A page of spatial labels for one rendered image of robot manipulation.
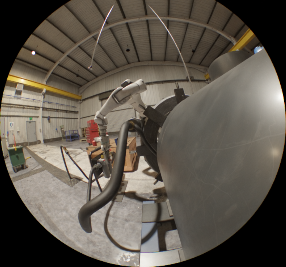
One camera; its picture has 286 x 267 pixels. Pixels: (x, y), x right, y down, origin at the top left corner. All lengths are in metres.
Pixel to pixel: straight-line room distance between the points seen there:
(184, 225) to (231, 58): 0.35
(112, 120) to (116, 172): 9.96
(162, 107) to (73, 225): 1.29
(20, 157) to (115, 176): 2.89
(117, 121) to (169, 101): 9.32
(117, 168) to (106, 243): 0.72
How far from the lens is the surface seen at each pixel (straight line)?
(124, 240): 0.82
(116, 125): 9.91
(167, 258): 0.51
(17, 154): 2.96
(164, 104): 0.68
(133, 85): 0.61
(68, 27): 8.90
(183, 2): 8.07
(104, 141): 0.76
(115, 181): 0.22
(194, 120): 0.16
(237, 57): 0.30
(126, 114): 9.49
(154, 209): 0.61
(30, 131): 10.50
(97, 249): 0.86
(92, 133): 4.27
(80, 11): 8.29
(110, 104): 0.56
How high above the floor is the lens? 0.76
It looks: level
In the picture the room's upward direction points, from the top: 6 degrees counter-clockwise
